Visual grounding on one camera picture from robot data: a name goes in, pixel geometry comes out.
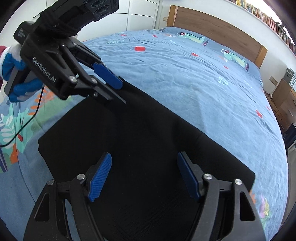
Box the row of books on shelf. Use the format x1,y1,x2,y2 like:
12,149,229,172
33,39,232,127
229,0,295,55

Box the white wardrobe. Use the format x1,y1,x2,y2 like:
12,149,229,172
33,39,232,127
76,0,159,42

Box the blue patterned bed sheet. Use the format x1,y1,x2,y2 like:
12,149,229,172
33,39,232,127
1,28,288,240

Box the grey box on dresser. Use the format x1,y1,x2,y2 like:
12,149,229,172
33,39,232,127
283,68,296,90

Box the wooden dresser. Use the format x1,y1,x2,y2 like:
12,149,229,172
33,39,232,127
266,79,295,133

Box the black cable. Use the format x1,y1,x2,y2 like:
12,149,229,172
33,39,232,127
0,84,45,148

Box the dark bag by dresser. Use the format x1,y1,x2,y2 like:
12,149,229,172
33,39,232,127
282,123,296,150

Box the wooden headboard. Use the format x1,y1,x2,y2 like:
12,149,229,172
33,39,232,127
166,5,267,68

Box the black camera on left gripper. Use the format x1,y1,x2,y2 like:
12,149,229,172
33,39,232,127
13,0,120,46

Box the blue gloved left hand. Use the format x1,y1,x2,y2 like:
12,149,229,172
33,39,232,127
1,44,44,103

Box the black pants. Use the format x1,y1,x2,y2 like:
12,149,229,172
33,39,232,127
38,83,255,240

